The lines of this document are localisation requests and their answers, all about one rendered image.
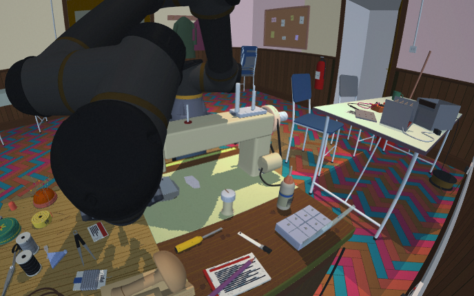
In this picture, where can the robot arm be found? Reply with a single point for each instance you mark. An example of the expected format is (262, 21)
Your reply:
(109, 123)

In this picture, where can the cream sewing machine body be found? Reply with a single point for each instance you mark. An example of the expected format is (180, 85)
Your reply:
(220, 131)

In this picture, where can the cream handwheel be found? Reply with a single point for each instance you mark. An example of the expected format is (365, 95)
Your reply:
(271, 113)

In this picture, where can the white stop-motion knob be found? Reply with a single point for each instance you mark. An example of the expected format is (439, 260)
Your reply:
(284, 116)

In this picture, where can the cream motor cylinder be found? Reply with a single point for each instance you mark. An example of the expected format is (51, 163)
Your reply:
(270, 162)

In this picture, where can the grey spool pin plate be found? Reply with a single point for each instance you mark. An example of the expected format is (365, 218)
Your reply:
(248, 111)

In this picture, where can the black drive belt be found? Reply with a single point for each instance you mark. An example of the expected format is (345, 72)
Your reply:
(279, 139)

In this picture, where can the white thread spool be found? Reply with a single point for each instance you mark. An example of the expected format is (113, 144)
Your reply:
(228, 202)

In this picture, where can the grey cloth patch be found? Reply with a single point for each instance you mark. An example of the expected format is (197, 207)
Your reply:
(192, 182)

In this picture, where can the light green mat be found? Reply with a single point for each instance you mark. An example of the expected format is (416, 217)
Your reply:
(204, 201)

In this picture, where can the cream bottle orange tip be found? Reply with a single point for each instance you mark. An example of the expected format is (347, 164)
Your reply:
(286, 194)

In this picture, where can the grey block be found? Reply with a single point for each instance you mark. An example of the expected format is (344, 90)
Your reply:
(168, 190)

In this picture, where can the blue folding chair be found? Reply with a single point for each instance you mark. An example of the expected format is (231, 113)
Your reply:
(248, 60)

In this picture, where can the grey compartment box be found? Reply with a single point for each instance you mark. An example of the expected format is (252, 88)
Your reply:
(303, 226)

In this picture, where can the red fire extinguisher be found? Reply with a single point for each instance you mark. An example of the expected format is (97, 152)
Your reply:
(320, 76)

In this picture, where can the white folding table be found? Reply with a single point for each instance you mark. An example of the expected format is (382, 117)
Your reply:
(344, 113)

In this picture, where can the pink coat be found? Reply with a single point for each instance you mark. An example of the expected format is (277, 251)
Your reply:
(198, 37)

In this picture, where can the green coat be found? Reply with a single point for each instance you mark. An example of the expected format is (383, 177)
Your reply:
(185, 39)

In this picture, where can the red bordered paper sheet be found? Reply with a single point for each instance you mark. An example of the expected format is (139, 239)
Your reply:
(237, 273)

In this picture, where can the purple pencil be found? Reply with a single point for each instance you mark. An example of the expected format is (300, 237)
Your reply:
(231, 277)

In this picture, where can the cork notice board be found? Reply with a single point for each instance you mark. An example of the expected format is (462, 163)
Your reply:
(286, 27)

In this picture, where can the brown perforated board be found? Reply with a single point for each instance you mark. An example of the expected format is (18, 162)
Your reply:
(365, 115)

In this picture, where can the red small device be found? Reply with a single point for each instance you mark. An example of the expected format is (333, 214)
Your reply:
(377, 107)

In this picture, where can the black rod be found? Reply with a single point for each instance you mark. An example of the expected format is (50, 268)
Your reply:
(332, 271)

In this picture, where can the red and white card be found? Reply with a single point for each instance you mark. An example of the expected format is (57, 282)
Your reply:
(97, 231)

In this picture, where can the grey flat panel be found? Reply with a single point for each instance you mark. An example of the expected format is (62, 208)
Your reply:
(397, 115)

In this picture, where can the white open doorway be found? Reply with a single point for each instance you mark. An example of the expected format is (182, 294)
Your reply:
(368, 49)

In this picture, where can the green mug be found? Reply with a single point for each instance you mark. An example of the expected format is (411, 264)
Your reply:
(397, 95)

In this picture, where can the blue and white thread card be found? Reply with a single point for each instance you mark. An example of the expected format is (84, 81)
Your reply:
(89, 280)

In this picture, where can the wooden broom stick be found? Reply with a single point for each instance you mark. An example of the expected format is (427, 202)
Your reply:
(421, 74)

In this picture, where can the orange pin cushion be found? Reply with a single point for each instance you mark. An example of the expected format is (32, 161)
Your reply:
(44, 198)

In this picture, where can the grey box device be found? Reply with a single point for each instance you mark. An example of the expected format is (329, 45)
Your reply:
(436, 114)

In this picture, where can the yellow tape measure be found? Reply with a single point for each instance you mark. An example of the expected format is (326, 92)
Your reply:
(41, 219)

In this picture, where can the blue triangular chalk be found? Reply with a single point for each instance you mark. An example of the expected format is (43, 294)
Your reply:
(57, 258)

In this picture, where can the white long bar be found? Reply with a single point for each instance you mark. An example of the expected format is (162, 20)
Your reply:
(451, 222)

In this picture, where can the orange thimble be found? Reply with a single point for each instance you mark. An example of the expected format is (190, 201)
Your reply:
(12, 206)

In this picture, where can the green round tin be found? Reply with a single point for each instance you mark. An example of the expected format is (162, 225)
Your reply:
(2, 230)

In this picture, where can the grey scissors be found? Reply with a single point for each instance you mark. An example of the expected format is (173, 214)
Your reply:
(10, 273)

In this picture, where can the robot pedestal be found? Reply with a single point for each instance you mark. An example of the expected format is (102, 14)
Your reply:
(188, 107)

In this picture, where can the white wall outlet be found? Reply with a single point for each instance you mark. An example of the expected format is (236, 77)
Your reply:
(413, 49)

